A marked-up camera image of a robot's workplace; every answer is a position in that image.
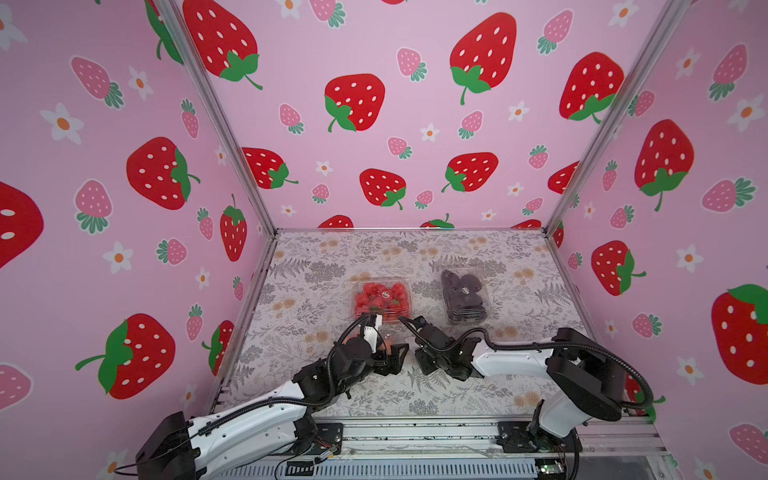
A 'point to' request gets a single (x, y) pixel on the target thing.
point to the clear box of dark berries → (461, 308)
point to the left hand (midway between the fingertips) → (400, 344)
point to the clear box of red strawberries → (389, 297)
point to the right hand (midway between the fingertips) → (415, 359)
